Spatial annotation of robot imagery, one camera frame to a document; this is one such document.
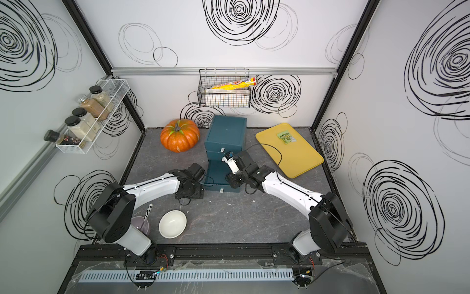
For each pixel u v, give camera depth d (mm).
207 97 866
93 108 720
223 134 1122
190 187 678
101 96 754
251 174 615
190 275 961
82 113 665
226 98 867
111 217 444
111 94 794
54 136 598
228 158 734
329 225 422
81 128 651
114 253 734
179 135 991
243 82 867
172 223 804
